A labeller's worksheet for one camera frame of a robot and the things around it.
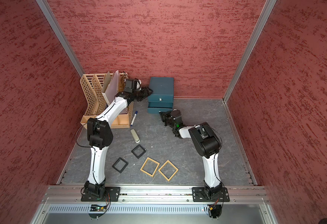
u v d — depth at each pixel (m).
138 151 0.90
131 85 0.76
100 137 0.59
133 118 1.06
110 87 0.89
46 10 0.72
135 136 0.95
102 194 0.67
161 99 0.95
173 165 0.83
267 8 0.71
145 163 0.84
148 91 0.89
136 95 0.83
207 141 0.56
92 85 0.97
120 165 0.85
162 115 0.89
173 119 0.77
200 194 0.74
